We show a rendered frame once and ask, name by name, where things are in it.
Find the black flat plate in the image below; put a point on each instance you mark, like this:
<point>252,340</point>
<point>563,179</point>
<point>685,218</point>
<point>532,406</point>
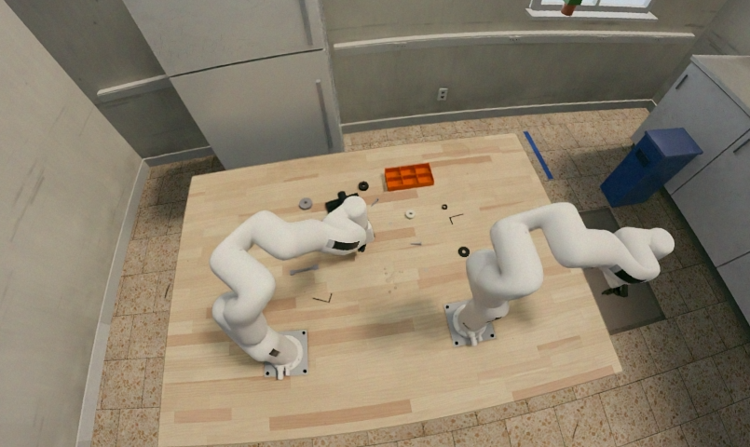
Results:
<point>334,204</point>

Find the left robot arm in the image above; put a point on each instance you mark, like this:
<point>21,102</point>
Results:
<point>341,232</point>

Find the orange compartment tray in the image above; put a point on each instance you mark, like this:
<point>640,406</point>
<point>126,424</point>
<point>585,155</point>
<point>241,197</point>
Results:
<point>422,170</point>

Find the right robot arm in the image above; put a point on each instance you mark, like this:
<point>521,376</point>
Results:
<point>513,270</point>

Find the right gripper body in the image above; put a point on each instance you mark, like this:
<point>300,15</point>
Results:
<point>611,282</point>

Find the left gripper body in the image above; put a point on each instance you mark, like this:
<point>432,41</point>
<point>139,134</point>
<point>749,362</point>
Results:
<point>369,234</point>

